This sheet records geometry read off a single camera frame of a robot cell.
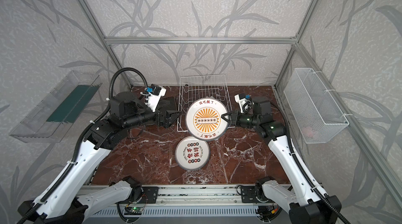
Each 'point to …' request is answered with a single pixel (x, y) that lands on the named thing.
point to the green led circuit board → (133, 210)
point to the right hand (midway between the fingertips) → (222, 112)
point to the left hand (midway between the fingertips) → (176, 103)
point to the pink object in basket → (308, 131)
